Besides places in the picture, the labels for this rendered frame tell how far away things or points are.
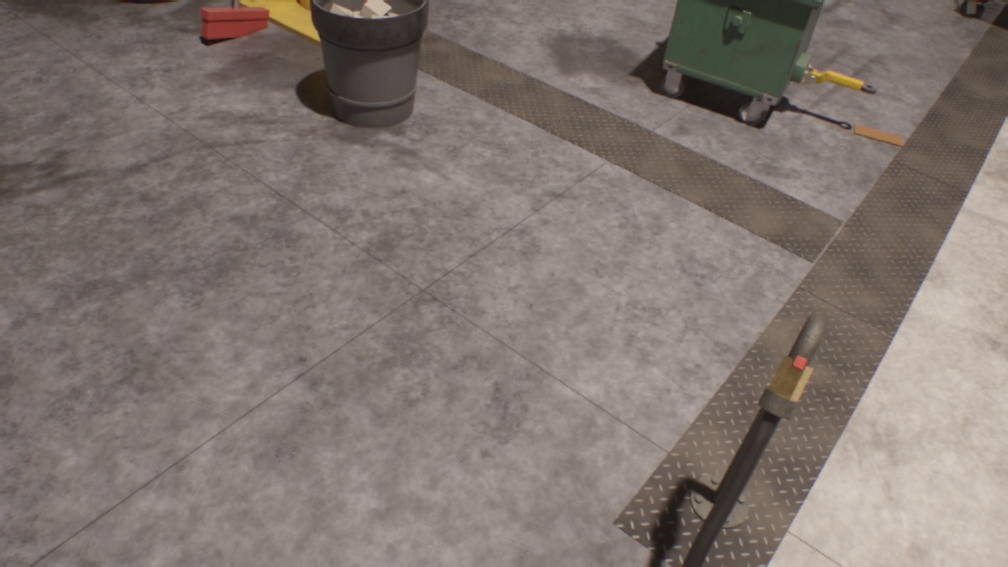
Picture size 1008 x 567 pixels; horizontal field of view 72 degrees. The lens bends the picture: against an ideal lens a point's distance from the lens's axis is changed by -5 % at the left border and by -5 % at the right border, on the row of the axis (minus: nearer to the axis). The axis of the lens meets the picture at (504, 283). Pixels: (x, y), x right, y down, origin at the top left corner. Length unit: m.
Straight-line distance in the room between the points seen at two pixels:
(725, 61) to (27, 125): 2.53
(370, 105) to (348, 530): 1.53
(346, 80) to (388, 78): 0.14
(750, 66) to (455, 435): 1.87
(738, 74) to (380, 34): 1.35
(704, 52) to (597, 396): 1.61
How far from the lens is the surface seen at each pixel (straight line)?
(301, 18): 3.47
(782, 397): 1.20
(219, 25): 3.31
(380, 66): 2.52
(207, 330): 1.94
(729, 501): 1.23
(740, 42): 2.92
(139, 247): 2.24
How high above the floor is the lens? 1.35
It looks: 42 degrees down
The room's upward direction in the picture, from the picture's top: 7 degrees clockwise
